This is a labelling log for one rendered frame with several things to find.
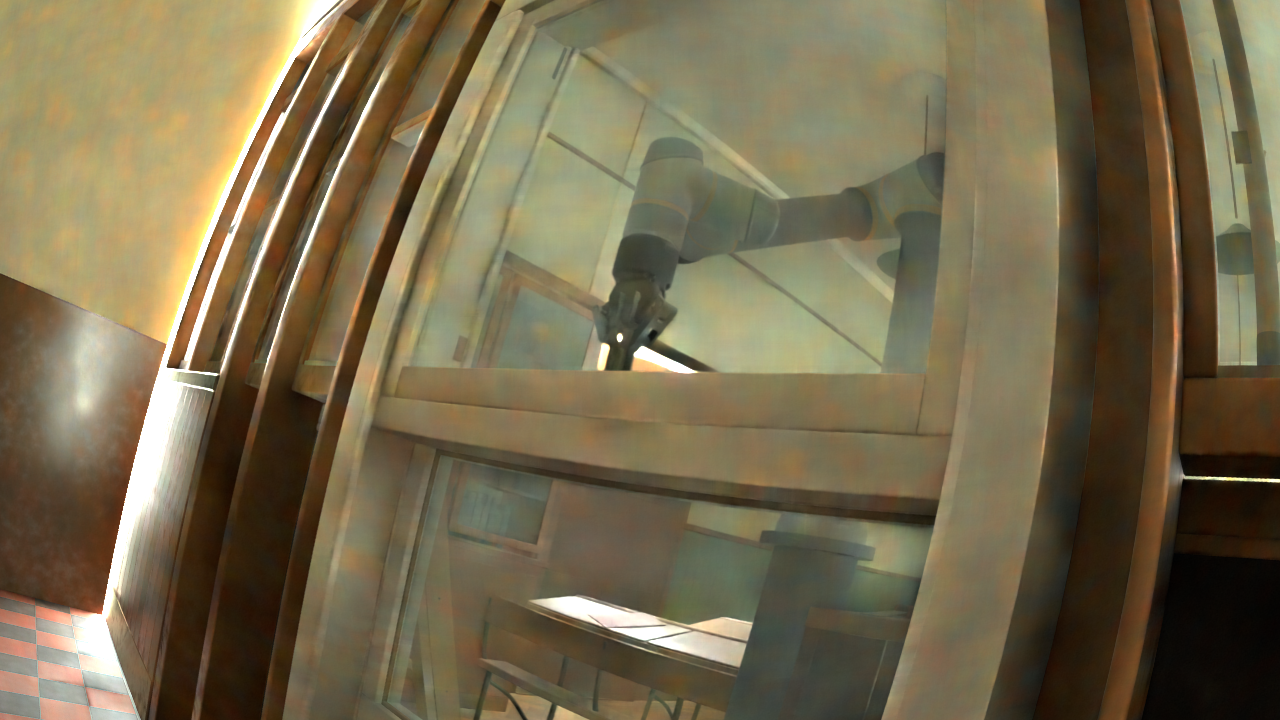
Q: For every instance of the brown wooden sash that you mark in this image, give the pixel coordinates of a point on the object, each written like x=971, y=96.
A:
x=650, y=410
x=410, y=580

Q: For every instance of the brown wooden table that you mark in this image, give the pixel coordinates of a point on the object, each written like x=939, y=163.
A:
x=620, y=625

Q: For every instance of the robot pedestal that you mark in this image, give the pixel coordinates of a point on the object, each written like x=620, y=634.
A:
x=800, y=620

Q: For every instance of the brown wooden window frame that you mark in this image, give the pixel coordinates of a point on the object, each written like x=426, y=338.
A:
x=1120, y=300

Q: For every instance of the dark brown wall panel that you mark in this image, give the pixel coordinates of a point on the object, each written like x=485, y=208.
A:
x=70, y=440

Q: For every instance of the brown wooden window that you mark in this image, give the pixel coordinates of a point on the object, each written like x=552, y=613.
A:
x=1230, y=420

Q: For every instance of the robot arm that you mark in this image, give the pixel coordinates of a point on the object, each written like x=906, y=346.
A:
x=720, y=215

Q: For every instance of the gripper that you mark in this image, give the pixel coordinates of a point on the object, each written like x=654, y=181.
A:
x=640, y=285

